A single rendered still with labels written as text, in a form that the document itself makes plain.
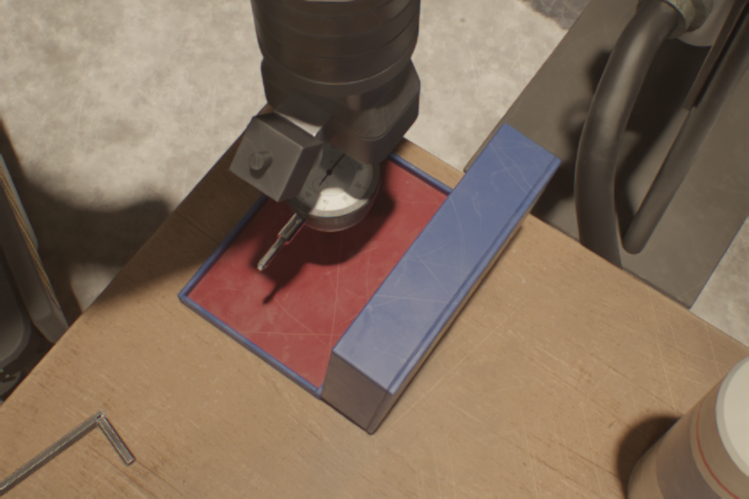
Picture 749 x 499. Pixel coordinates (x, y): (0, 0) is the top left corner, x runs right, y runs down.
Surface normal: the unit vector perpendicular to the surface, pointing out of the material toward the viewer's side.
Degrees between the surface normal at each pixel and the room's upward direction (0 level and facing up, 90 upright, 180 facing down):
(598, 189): 52
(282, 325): 0
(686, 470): 90
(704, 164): 0
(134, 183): 0
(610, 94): 36
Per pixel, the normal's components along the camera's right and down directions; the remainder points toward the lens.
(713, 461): -0.91, 0.36
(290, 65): -0.52, 0.77
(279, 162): -0.39, 0.17
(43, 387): 0.00, -0.43
